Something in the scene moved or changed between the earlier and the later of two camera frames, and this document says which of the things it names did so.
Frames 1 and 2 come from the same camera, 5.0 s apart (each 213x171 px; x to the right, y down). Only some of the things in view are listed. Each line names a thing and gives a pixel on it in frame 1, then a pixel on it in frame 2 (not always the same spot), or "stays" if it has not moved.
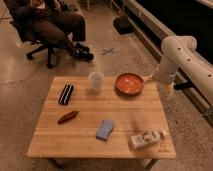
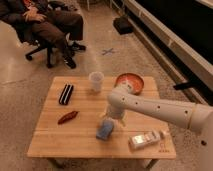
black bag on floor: [123, 25] stays
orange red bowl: [129, 84] stays
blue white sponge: [105, 129] stays
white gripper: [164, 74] to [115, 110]
